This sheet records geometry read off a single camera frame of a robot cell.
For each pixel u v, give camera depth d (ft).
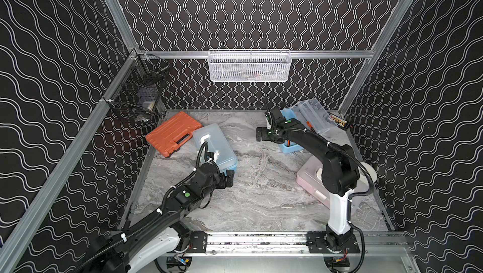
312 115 3.42
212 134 3.09
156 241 1.86
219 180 2.07
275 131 2.30
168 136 3.38
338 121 3.72
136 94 3.07
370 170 3.11
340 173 1.72
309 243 2.41
